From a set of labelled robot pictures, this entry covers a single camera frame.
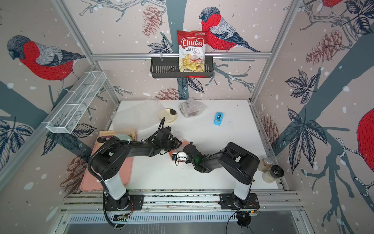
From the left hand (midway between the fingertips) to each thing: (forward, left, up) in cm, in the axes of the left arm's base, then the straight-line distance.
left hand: (183, 142), depth 93 cm
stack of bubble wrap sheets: (+26, +44, -5) cm, 51 cm away
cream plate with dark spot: (+26, +12, -3) cm, 28 cm away
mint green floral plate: (+5, +42, -1) cm, 42 cm away
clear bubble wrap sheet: (+28, -5, +2) cm, 29 cm away
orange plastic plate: (-5, +1, +3) cm, 6 cm away
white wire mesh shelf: (-1, +58, +28) cm, 64 cm away
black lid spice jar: (-21, -49, +8) cm, 54 cm away
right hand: (-2, -2, -2) cm, 3 cm away
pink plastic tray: (-24, +53, -3) cm, 58 cm away
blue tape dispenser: (+20, -25, -1) cm, 32 cm away
